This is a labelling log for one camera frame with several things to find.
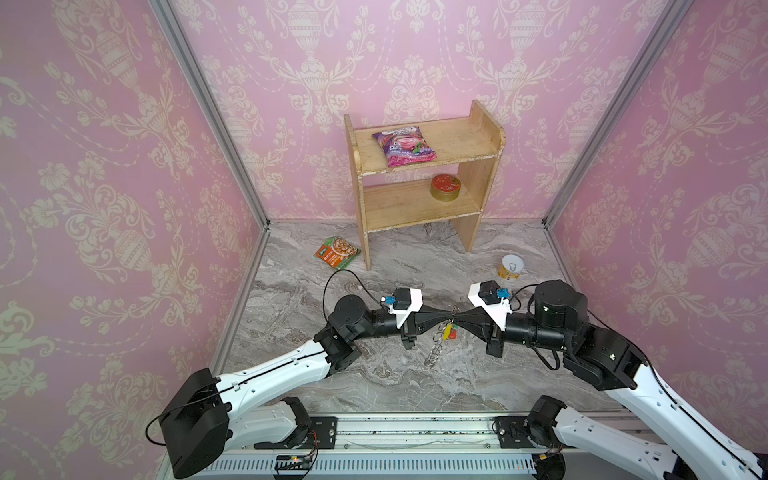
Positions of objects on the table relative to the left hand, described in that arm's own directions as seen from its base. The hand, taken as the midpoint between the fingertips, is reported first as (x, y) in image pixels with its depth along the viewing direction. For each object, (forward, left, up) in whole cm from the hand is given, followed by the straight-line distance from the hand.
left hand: (449, 320), depth 58 cm
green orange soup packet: (+42, +32, -31) cm, 62 cm away
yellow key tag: (-1, 0, -3) cm, 3 cm away
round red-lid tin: (+51, -5, -8) cm, 52 cm away
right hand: (+2, -2, -1) cm, 3 cm away
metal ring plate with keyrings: (-3, +2, -3) cm, 5 cm away
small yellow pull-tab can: (+33, -29, -27) cm, 52 cm away
